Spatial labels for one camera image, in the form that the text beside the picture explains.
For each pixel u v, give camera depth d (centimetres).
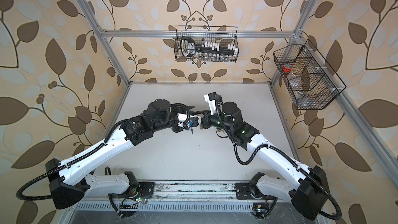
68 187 40
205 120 60
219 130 95
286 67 87
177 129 58
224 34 91
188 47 85
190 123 54
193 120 54
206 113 63
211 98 62
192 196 74
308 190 38
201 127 96
